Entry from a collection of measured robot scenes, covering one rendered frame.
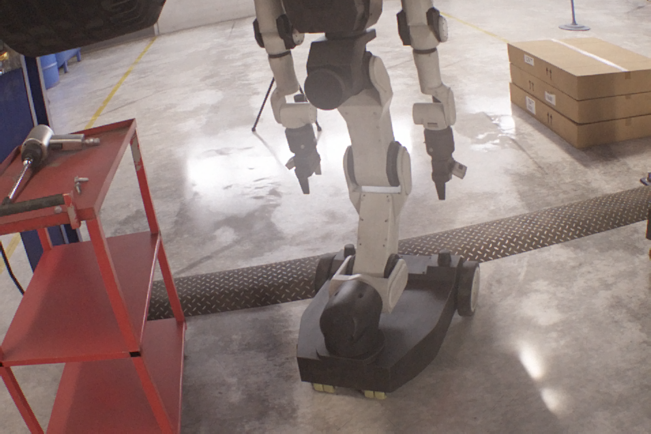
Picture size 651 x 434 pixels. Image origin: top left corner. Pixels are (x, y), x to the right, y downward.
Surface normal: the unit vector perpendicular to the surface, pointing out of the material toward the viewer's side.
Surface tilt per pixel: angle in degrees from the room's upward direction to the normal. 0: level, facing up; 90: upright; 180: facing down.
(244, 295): 23
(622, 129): 90
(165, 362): 0
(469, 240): 0
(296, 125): 101
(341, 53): 45
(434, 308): 0
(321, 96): 90
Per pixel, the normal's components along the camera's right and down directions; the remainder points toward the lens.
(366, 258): -0.38, -0.34
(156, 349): -0.14, -0.91
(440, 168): -0.36, 0.58
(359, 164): -0.40, 0.35
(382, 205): -0.41, -0.10
